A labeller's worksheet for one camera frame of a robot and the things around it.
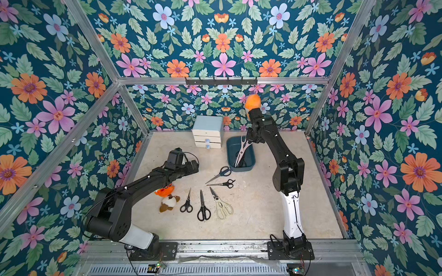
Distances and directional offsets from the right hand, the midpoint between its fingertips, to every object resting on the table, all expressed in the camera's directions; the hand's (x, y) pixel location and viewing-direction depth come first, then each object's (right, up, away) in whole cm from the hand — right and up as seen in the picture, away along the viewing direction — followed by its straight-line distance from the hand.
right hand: (253, 137), depth 95 cm
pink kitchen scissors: (-5, -4, -2) cm, 7 cm away
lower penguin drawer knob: (-28, -6, +14) cm, 31 cm away
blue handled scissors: (-16, -20, +4) cm, 26 cm away
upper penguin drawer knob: (-27, -2, +10) cm, 29 cm away
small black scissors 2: (-35, -36, -9) cm, 51 cm away
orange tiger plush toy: (-46, -28, -9) cm, 54 cm away
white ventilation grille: (-31, -57, -25) cm, 69 cm away
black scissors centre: (-26, -38, -11) cm, 48 cm away
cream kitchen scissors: (-17, -37, -9) cm, 41 cm away
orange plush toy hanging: (0, +20, +1) cm, 20 cm away
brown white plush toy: (-44, -34, -9) cm, 57 cm away
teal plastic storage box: (-2, -14, +10) cm, 17 cm away
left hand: (-33, -15, -2) cm, 36 cm away
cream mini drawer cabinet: (-26, +4, +7) cm, 28 cm away
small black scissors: (-14, -26, 0) cm, 30 cm away
